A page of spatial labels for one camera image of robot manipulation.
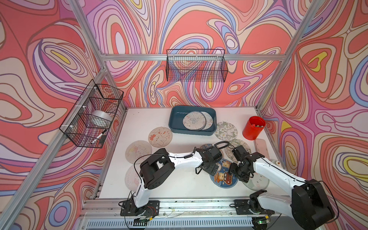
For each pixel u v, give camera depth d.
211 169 0.78
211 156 0.68
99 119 0.69
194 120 1.10
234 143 0.98
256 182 0.82
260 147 0.96
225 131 1.05
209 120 1.11
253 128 0.91
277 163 0.80
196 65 0.96
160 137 1.01
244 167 0.65
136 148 0.96
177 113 1.15
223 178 0.84
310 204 0.40
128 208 0.71
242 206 0.73
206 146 0.98
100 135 0.73
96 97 0.82
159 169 0.49
